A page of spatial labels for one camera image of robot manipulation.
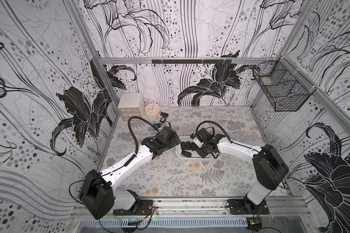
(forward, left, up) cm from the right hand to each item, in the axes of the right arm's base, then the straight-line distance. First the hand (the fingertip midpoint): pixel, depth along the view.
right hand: (202, 148), depth 92 cm
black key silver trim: (+26, +28, -2) cm, 38 cm away
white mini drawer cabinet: (+29, +50, +12) cm, 59 cm away
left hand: (-3, +18, +11) cm, 21 cm away
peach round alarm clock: (+34, +37, +1) cm, 51 cm away
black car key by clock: (+30, +27, 0) cm, 40 cm away
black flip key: (+3, +9, -1) cm, 10 cm away
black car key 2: (-4, +10, -1) cm, 11 cm away
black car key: (+2, +13, 0) cm, 13 cm away
